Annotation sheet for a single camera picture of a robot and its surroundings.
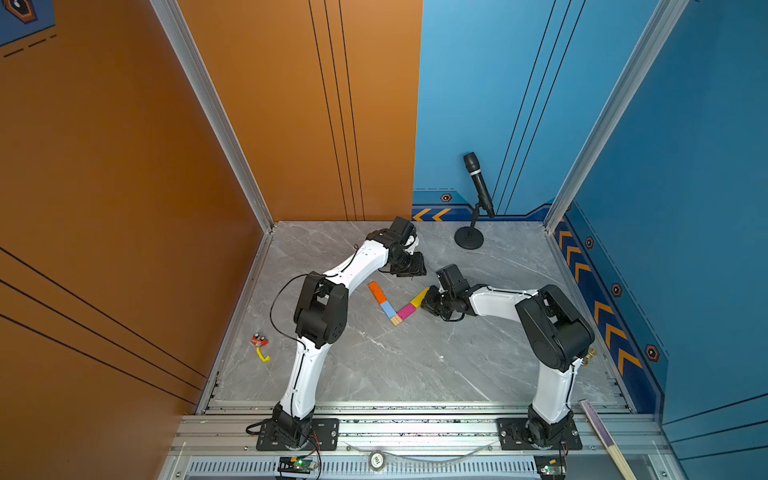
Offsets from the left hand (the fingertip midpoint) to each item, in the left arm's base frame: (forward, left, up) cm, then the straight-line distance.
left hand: (423, 268), depth 95 cm
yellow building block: (-8, +2, -7) cm, 11 cm away
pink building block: (-11, +6, -8) cm, 15 cm away
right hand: (-8, +1, -9) cm, 12 cm away
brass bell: (-37, -26, +24) cm, 51 cm away
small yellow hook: (-27, +46, -9) cm, 54 cm away
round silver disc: (-51, +13, -3) cm, 52 cm away
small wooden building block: (-15, +9, -8) cm, 19 cm away
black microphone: (+26, -16, +20) cm, 36 cm away
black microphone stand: (+20, -19, -7) cm, 29 cm away
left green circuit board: (-51, +32, -10) cm, 61 cm away
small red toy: (-22, +49, -7) cm, 54 cm away
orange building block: (-4, +15, -8) cm, 18 cm away
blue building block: (-11, +11, -8) cm, 18 cm away
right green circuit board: (-51, -29, -11) cm, 60 cm away
